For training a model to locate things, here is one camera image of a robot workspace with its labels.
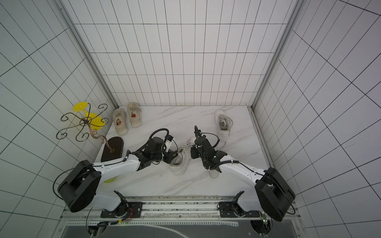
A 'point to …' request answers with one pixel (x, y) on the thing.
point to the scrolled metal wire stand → (84, 134)
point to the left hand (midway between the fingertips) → (174, 156)
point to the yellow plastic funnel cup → (94, 120)
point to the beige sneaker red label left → (120, 122)
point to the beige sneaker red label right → (135, 114)
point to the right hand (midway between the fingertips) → (193, 143)
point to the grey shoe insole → (213, 173)
